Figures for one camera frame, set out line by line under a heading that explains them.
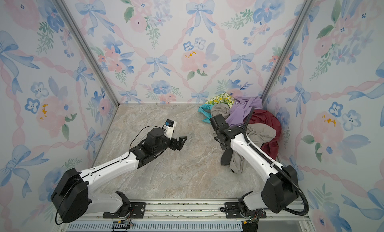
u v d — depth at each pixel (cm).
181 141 73
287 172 42
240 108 100
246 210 64
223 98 117
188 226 70
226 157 92
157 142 62
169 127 69
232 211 73
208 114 110
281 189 41
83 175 44
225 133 57
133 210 73
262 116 97
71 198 41
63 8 71
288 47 86
